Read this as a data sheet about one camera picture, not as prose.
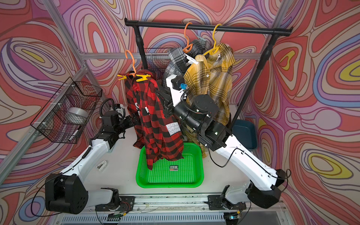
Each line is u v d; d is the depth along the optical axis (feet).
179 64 1.88
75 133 2.37
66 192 1.31
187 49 2.03
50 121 2.19
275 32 1.61
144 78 1.61
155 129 2.10
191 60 1.79
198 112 1.00
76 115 2.31
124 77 2.05
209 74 2.03
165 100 1.42
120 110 2.41
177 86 1.23
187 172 2.76
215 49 1.96
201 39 2.18
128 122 2.37
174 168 2.82
